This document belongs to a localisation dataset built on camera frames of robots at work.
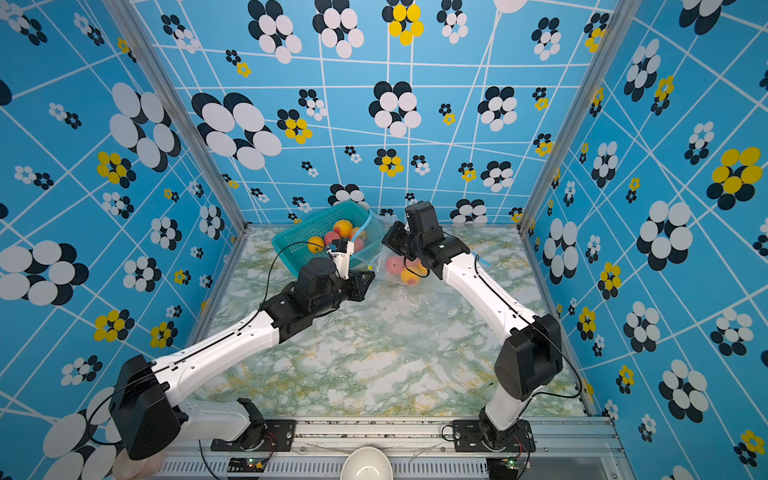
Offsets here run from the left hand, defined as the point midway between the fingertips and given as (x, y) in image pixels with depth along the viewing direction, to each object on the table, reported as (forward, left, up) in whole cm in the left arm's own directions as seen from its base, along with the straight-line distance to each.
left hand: (379, 272), depth 75 cm
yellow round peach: (+27, +26, -21) cm, 43 cm away
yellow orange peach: (+9, -9, -15) cm, 19 cm away
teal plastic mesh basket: (+28, +34, -20) cm, 48 cm away
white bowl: (-38, +2, -23) cm, 44 cm away
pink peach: (+13, -4, -13) cm, 19 cm away
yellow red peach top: (+35, +15, -19) cm, 43 cm away
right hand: (+11, -2, +2) cm, 12 cm away
